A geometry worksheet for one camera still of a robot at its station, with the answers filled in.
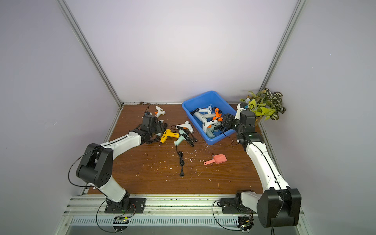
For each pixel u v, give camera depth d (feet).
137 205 2.39
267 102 3.02
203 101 3.72
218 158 2.93
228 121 2.30
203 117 3.46
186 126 3.41
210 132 3.20
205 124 3.27
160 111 3.73
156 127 2.79
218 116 3.49
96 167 1.52
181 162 2.89
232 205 2.37
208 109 3.66
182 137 3.20
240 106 2.32
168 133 3.29
